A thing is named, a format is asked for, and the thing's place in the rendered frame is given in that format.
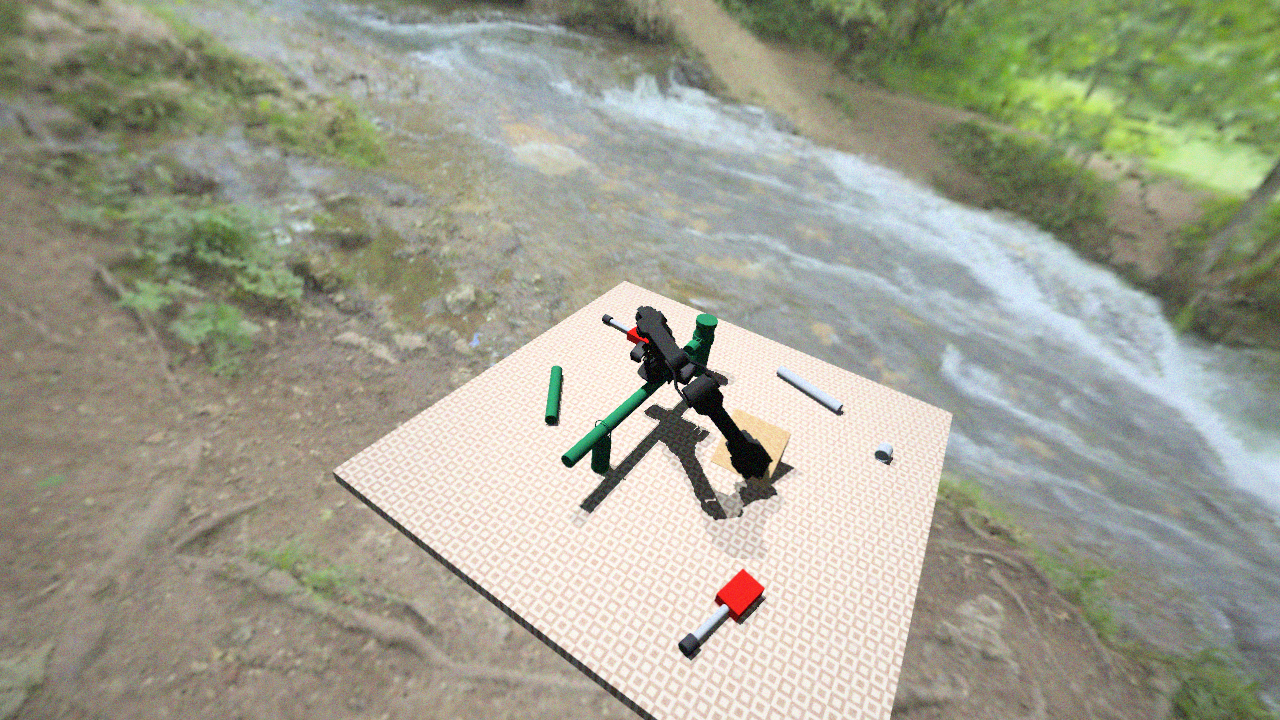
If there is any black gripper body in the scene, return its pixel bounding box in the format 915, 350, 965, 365
630, 341, 698, 386

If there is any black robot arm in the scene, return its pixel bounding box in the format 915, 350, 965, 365
635, 305, 774, 480

